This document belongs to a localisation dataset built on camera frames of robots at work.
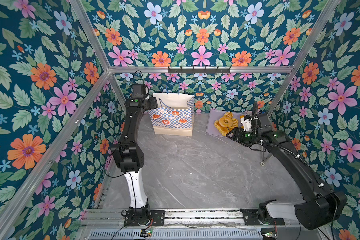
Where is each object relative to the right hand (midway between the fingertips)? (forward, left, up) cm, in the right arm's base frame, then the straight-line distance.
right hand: (230, 135), depth 76 cm
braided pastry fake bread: (+20, -2, -20) cm, 28 cm away
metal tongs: (-4, -24, -24) cm, 34 cm away
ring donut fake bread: (+23, -4, -18) cm, 29 cm away
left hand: (+25, +43, +6) cm, 50 cm away
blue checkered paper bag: (+18, +31, -3) cm, 36 cm away
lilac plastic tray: (+38, +1, -23) cm, 45 cm away
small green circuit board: (-39, +44, -27) cm, 65 cm away
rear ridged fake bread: (+36, -9, -21) cm, 42 cm away
